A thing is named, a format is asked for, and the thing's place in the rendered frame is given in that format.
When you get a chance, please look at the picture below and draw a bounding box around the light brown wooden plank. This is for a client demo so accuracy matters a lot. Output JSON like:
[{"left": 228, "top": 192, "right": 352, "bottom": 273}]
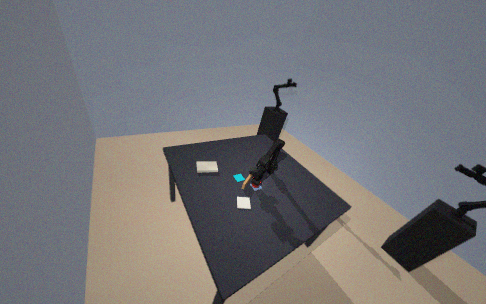
[{"left": 242, "top": 174, "right": 252, "bottom": 190}]

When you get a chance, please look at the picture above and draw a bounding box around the cream flat bar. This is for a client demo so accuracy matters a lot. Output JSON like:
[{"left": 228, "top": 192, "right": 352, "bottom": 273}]
[{"left": 196, "top": 162, "right": 218, "bottom": 173}]

